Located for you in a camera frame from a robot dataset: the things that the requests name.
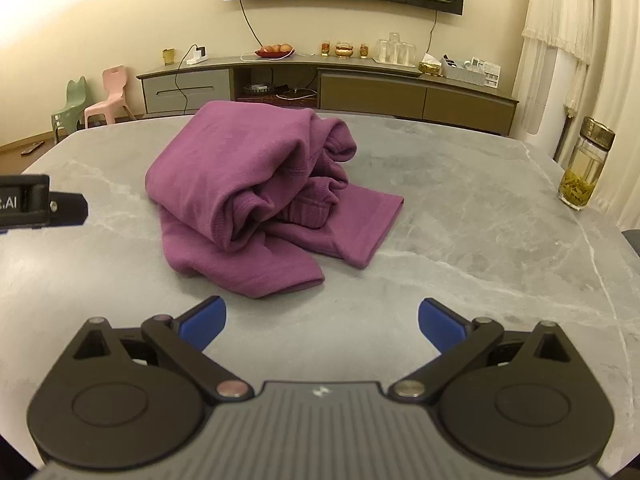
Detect red fruit plate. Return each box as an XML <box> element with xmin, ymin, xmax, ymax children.
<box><xmin>254</xmin><ymin>44</ymin><xmax>296</xmax><ymax>59</ymax></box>

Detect set of clear glasses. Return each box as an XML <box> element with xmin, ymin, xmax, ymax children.
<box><xmin>374</xmin><ymin>32</ymin><xmax>418</xmax><ymax>67</ymax></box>

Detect purple sweatpants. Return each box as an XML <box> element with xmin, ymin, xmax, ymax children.
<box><xmin>145</xmin><ymin>100</ymin><xmax>405</xmax><ymax>299</ymax></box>

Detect black power strip cable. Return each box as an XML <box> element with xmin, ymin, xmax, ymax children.
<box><xmin>173</xmin><ymin>44</ymin><xmax>202</xmax><ymax>114</ymax></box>

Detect grey television cabinet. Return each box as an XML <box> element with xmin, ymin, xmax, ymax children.
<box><xmin>136</xmin><ymin>55</ymin><xmax>520</xmax><ymax>137</ymax></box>

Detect white organizer tray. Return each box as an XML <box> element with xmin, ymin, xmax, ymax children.
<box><xmin>442</xmin><ymin>55</ymin><xmax>502</xmax><ymax>87</ymax></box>

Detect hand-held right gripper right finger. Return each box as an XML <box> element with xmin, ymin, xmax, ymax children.
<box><xmin>389</xmin><ymin>297</ymin><xmax>573</xmax><ymax>403</ymax></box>

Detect white curtain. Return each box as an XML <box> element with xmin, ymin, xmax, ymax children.
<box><xmin>520</xmin><ymin>0</ymin><xmax>640</xmax><ymax>231</ymax></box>

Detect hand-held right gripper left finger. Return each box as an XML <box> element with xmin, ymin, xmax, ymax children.
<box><xmin>72</xmin><ymin>296</ymin><xmax>253</xmax><ymax>403</ymax></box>

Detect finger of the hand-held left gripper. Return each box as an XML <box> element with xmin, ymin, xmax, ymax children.
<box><xmin>49</xmin><ymin>191</ymin><xmax>89</xmax><ymax>226</ymax></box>

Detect white standing air conditioner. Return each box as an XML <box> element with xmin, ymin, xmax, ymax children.
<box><xmin>520</xmin><ymin>42</ymin><xmax>588</xmax><ymax>161</ymax></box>

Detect glass tea bottle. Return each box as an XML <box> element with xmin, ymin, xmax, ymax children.
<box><xmin>557</xmin><ymin>116</ymin><xmax>616</xmax><ymax>211</ymax></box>

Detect pink plastic chair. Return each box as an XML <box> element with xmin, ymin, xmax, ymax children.
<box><xmin>83</xmin><ymin>66</ymin><xmax>137</xmax><ymax>130</ymax></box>

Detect green plastic chair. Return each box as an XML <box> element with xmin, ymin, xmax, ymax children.
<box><xmin>50</xmin><ymin>76</ymin><xmax>90</xmax><ymax>143</ymax></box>

